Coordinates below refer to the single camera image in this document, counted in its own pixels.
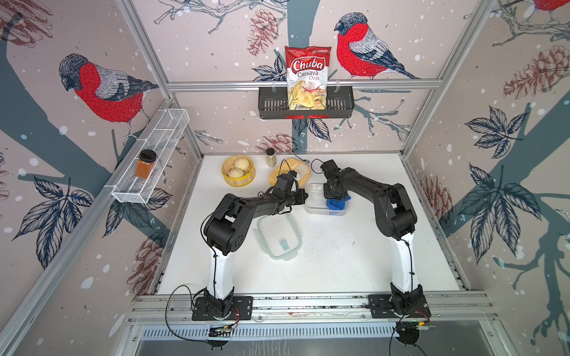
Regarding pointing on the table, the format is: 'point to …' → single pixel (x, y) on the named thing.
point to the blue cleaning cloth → (337, 204)
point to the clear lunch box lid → (280, 235)
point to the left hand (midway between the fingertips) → (311, 195)
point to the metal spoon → (306, 161)
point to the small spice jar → (271, 157)
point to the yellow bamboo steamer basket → (248, 178)
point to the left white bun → (235, 173)
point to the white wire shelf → (162, 137)
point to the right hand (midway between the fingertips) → (330, 197)
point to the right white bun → (242, 163)
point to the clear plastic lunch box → (316, 202)
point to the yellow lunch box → (302, 170)
